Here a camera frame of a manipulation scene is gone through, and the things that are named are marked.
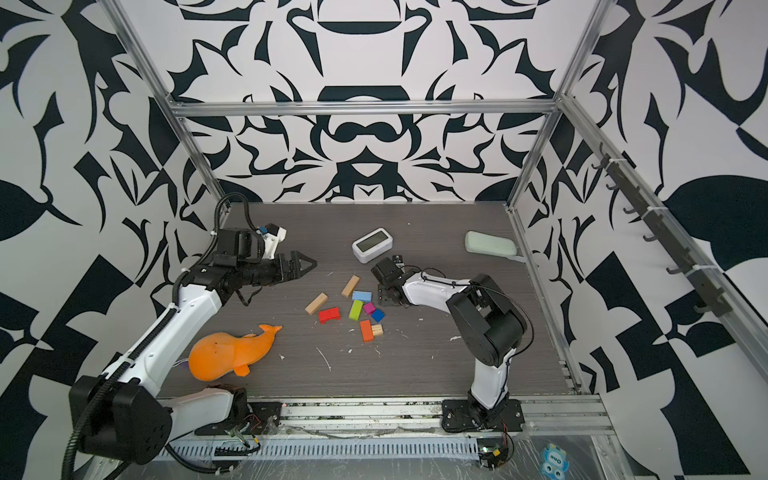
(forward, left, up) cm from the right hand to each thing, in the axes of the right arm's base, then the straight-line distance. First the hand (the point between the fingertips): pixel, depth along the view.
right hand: (395, 293), depth 95 cm
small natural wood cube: (-12, +5, +1) cm, 13 cm away
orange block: (-12, +8, 0) cm, 15 cm away
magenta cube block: (-5, +8, 0) cm, 9 cm away
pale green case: (+18, -33, +1) cm, 38 cm away
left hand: (-2, +23, +21) cm, 31 cm away
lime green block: (-5, +12, 0) cm, 13 cm away
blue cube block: (-7, +5, -1) cm, 9 cm away
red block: (-7, +20, +2) cm, 21 cm away
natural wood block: (+3, +14, 0) cm, 14 cm away
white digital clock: (+16, +7, +4) cm, 18 cm away
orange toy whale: (-21, +45, +9) cm, 51 cm away
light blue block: (-1, +10, +1) cm, 11 cm away
